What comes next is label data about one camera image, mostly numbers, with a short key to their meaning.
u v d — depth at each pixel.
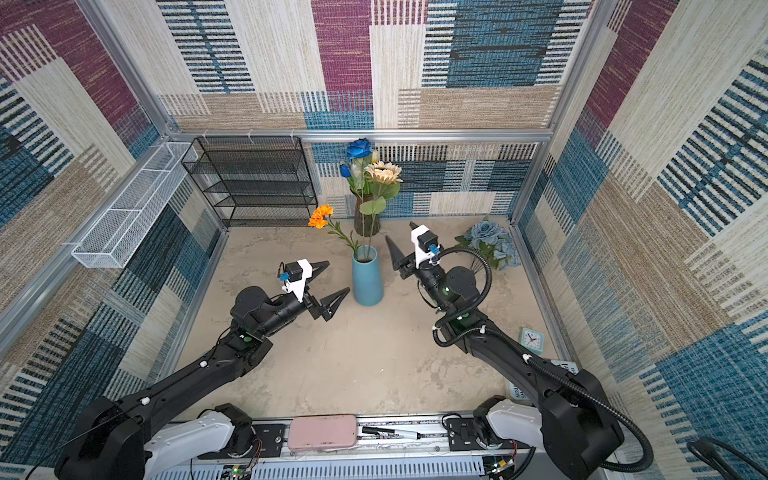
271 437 0.75
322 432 0.75
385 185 0.77
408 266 0.63
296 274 0.61
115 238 0.71
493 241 0.99
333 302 0.68
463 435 0.73
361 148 0.78
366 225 1.14
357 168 0.90
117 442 0.40
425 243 0.56
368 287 0.87
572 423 0.40
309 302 0.65
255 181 1.10
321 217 0.76
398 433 0.74
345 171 0.92
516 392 0.78
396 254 0.63
